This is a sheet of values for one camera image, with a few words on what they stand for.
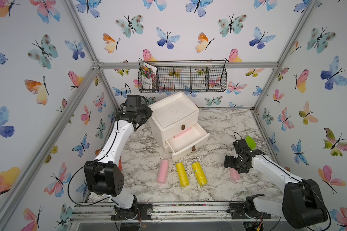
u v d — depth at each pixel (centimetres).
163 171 85
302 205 41
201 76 98
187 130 91
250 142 103
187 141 91
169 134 80
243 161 64
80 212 76
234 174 82
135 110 62
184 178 83
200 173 85
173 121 81
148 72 89
